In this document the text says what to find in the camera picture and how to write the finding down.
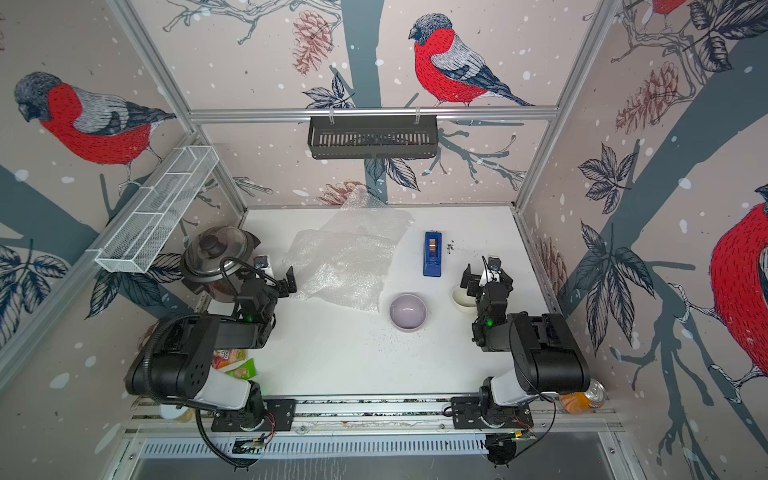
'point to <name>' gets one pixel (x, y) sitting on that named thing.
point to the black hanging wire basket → (373, 136)
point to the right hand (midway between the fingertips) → (487, 264)
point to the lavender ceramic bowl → (408, 312)
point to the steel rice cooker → (214, 260)
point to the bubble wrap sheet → (344, 261)
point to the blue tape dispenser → (432, 258)
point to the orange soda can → (583, 402)
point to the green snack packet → (246, 371)
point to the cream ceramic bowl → (465, 302)
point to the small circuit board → (247, 446)
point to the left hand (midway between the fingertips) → (280, 262)
